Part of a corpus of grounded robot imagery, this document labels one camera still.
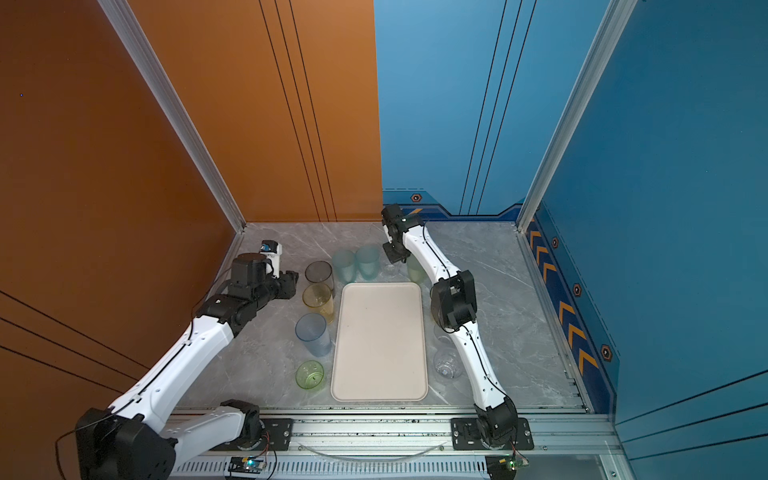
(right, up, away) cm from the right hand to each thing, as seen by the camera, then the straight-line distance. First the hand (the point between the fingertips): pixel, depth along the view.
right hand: (397, 254), depth 103 cm
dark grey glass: (-24, -5, -10) cm, 27 cm away
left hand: (-30, -4, -22) cm, 37 cm away
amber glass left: (-23, -12, -16) cm, 31 cm away
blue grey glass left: (-24, -21, -20) cm, 38 cm away
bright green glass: (-25, -33, -21) cm, 46 cm away
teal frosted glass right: (-10, -1, -6) cm, 12 cm away
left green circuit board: (-37, -50, -32) cm, 70 cm away
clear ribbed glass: (+14, -31, -18) cm, 39 cm away
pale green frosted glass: (+6, -5, -6) cm, 10 cm away
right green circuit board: (+25, -50, -33) cm, 65 cm away
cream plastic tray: (-5, -28, -16) cm, 33 cm away
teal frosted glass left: (-18, -3, -3) cm, 18 cm away
